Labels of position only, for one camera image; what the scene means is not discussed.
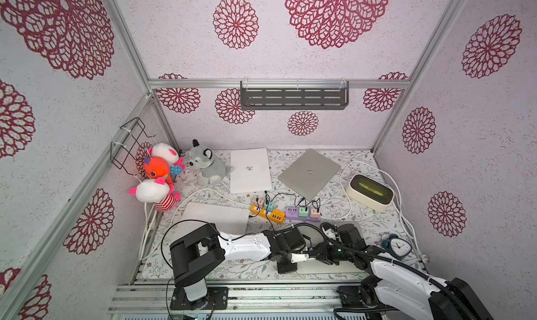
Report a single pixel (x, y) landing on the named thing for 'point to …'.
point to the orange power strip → (276, 216)
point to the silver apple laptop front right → (314, 230)
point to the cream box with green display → (370, 192)
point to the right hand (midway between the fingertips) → (308, 253)
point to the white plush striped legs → (158, 192)
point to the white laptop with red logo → (252, 170)
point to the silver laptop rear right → (308, 174)
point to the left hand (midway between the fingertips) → (290, 262)
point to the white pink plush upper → (170, 154)
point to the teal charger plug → (269, 207)
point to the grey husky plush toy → (209, 170)
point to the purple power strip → (291, 214)
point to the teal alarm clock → (396, 246)
